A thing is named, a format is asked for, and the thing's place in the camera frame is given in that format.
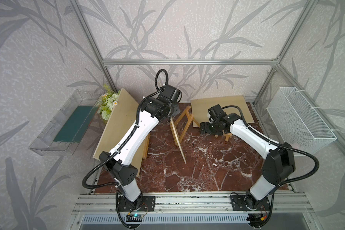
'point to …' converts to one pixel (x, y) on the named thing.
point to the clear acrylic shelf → (44, 145)
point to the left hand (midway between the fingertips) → (175, 109)
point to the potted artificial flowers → (109, 99)
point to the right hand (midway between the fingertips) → (204, 129)
